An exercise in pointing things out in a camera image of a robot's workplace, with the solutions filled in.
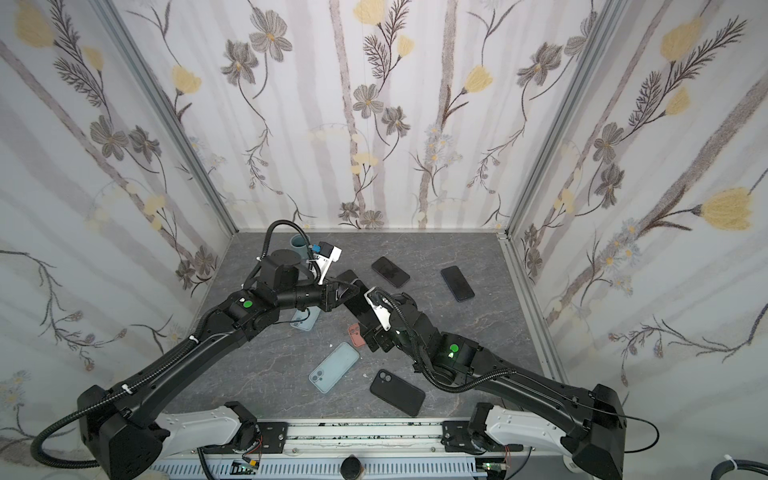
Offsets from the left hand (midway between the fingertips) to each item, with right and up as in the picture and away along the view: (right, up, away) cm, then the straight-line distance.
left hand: (354, 283), depth 69 cm
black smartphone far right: (+33, -3, +39) cm, 51 cm away
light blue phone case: (-10, -28, +17) cm, 34 cm away
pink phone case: (-2, -20, +23) cm, 31 cm away
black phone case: (+10, -32, +14) cm, 36 cm away
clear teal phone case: (-18, -16, +27) cm, 36 cm away
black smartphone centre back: (+8, +1, +40) cm, 41 cm away
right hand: (+4, -5, +1) cm, 7 cm away
